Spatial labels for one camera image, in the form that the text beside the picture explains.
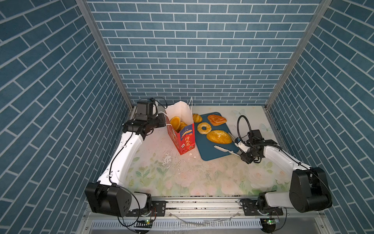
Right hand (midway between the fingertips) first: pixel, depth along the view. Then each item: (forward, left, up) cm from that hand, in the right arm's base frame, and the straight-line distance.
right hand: (245, 153), depth 89 cm
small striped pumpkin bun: (+14, +46, +10) cm, 49 cm away
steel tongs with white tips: (+2, +14, -2) cm, 14 cm away
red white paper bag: (+1, +38, +9) cm, 39 cm away
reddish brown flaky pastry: (+26, +18, 0) cm, 32 cm away
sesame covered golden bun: (+10, +16, +1) cm, 19 cm away
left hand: (+5, +49, +24) cm, 54 cm away
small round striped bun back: (+26, +32, 0) cm, 42 cm away
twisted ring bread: (+21, +24, -1) cm, 32 cm away
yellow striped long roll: (+14, +41, +8) cm, 44 cm away
